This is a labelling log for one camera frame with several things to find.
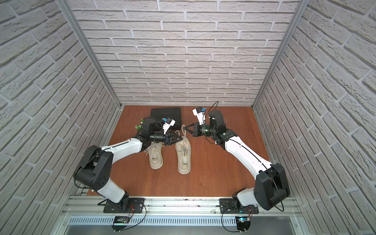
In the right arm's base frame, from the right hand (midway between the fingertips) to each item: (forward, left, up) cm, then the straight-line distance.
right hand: (187, 128), depth 76 cm
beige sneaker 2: (-5, +3, -18) cm, 19 cm away
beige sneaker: (-3, +21, -19) cm, 28 cm away
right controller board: (-41, -25, -27) cm, 55 cm away
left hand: (-1, +3, -8) cm, 8 cm away
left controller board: (-37, +36, -26) cm, 58 cm away
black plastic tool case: (+31, +20, -21) cm, 43 cm away
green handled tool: (+19, +36, -22) cm, 46 cm away
